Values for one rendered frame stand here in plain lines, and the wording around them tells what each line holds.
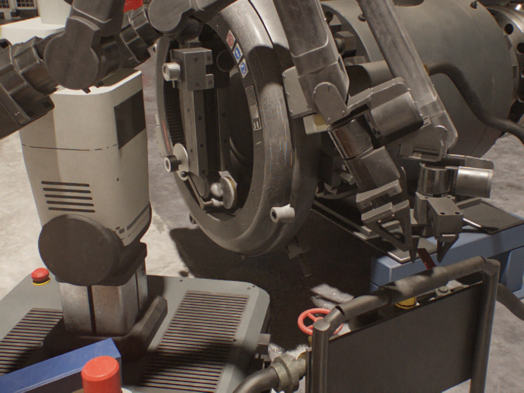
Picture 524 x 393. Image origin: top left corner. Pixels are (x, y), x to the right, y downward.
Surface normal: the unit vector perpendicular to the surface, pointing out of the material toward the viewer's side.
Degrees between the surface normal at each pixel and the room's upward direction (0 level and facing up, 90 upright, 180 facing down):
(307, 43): 79
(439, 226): 90
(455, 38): 50
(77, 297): 90
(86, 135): 90
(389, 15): 70
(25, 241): 0
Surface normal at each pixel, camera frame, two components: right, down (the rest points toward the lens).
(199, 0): -0.08, 0.00
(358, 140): 0.17, 0.19
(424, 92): -0.36, -0.14
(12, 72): -0.25, 0.21
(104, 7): -0.04, 0.24
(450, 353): 0.53, 0.32
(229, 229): -0.85, 0.20
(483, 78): 0.51, 0.05
